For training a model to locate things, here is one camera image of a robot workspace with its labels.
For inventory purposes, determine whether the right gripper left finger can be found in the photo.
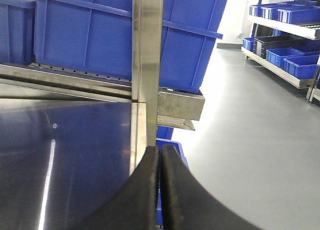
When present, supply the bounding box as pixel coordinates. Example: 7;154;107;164
71;145;160;230

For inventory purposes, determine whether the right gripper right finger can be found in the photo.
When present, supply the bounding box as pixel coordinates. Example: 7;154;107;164
161;144;260;230

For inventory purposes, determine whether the large blue plastic bin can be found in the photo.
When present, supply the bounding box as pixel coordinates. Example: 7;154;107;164
29;0;223;94

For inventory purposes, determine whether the black plastic bin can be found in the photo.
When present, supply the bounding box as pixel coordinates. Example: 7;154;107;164
252;34;307;60

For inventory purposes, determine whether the steel rack with black bin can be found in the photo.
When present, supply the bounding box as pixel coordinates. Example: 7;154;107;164
241;0;320;90

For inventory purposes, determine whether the steel rack with roller shelves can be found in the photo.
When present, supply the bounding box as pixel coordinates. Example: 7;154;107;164
0;0;206;151

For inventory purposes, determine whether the steel rack with perforated posts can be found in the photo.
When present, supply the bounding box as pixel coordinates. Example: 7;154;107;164
306;57;320;103

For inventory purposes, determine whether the row of blue bins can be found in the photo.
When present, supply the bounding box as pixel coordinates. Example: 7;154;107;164
242;0;320;80

